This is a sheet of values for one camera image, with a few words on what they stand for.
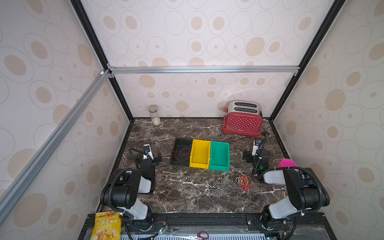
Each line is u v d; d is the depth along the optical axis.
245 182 0.84
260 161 0.71
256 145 0.81
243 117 0.98
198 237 0.70
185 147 1.00
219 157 0.96
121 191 0.45
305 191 0.46
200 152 0.98
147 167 0.68
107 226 0.70
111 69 0.90
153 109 1.06
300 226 0.73
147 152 0.76
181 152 1.00
